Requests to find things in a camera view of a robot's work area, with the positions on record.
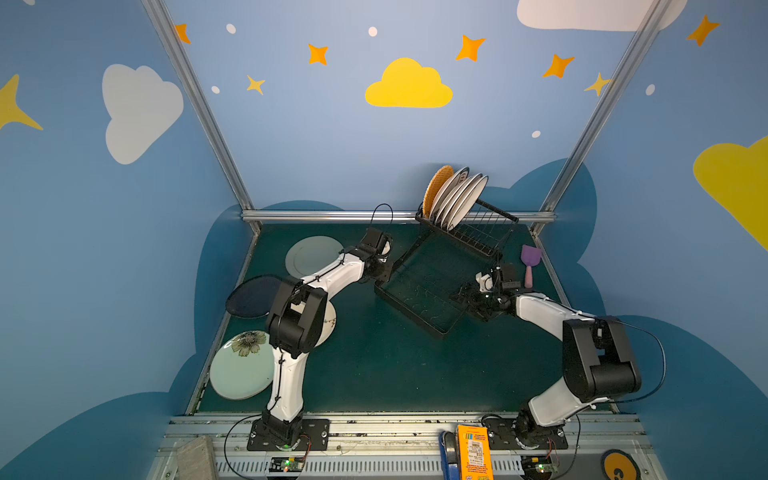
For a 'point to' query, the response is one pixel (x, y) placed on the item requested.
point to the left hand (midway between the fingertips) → (389, 269)
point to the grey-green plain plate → (310, 253)
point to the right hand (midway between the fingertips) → (459, 298)
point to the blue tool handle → (449, 454)
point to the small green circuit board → (286, 464)
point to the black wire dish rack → (436, 263)
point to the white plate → (468, 203)
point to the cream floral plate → (329, 324)
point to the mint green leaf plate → (243, 368)
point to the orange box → (475, 453)
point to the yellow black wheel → (618, 465)
